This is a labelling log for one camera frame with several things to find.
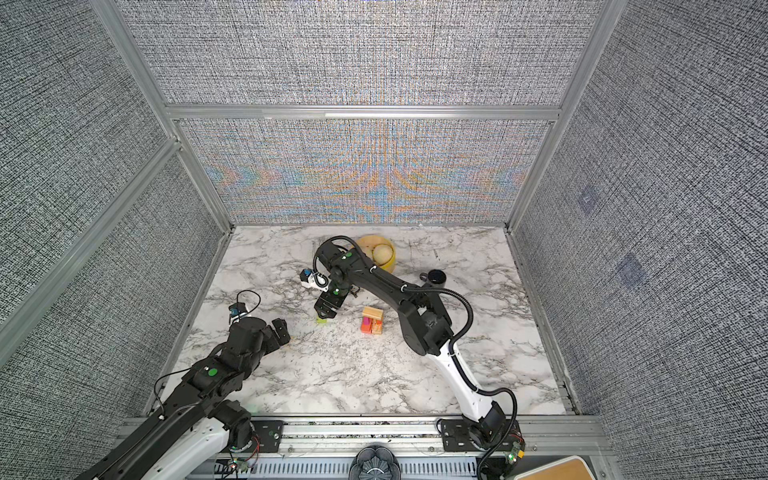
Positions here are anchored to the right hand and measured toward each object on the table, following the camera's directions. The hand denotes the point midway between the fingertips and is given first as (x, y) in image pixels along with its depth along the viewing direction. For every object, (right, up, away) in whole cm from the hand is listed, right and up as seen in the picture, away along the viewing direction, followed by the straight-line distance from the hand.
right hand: (331, 299), depth 94 cm
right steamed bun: (+16, +14, +9) cm, 23 cm away
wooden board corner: (+58, -32, -29) cm, 72 cm away
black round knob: (+15, -34, -25) cm, 44 cm away
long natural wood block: (+13, -3, -6) cm, 15 cm away
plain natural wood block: (+14, -7, -4) cm, 17 cm away
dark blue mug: (+33, +7, +4) cm, 34 cm away
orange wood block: (+11, -7, -3) cm, 14 cm away
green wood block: (-2, -6, -4) cm, 7 cm away
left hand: (-13, -6, -12) cm, 19 cm away
